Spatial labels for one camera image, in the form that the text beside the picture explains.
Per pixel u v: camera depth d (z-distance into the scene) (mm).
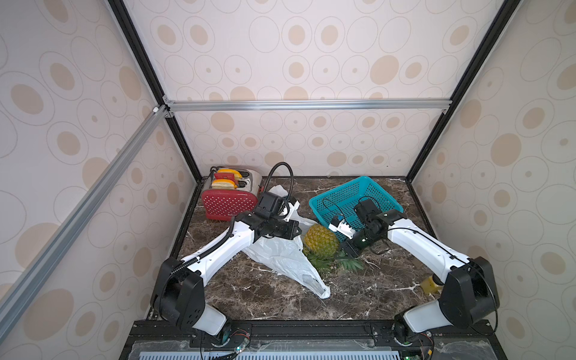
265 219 632
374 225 614
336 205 1060
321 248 778
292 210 744
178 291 419
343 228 745
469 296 422
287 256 827
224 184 897
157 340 732
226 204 938
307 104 1250
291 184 1230
